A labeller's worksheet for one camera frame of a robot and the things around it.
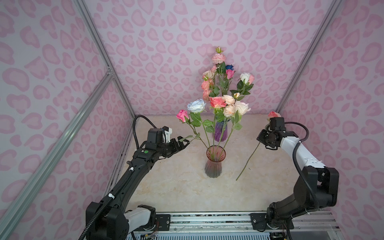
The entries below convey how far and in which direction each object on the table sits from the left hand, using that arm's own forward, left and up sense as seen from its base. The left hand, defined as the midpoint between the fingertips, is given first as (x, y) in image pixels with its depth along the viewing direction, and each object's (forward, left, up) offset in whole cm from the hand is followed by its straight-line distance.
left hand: (185, 143), depth 77 cm
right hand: (+8, -44, -8) cm, 46 cm away
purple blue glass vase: (+17, -22, -12) cm, 31 cm away
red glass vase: (-5, -16, -4) cm, 17 cm away
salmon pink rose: (+20, -52, -2) cm, 56 cm away
